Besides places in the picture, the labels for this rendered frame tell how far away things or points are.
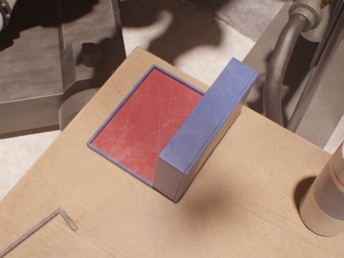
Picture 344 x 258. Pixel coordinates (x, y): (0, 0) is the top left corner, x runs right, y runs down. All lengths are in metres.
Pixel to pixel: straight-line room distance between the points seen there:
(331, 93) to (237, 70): 0.75
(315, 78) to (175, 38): 0.51
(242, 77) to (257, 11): 0.88
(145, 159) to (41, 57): 0.57
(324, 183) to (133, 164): 0.25
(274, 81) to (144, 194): 0.31
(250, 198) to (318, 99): 0.69
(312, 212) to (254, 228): 0.08
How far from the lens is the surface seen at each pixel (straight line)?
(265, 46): 1.35
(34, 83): 1.10
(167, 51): 1.32
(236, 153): 0.65
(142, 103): 0.68
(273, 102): 0.81
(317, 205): 0.57
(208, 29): 1.37
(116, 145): 0.65
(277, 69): 0.80
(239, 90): 0.56
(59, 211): 0.62
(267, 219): 0.62
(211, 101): 0.54
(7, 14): 1.11
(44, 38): 1.17
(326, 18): 1.02
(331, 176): 0.51
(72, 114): 1.03
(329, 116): 1.27
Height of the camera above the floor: 1.05
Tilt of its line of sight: 62 degrees down
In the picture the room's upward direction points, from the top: straight up
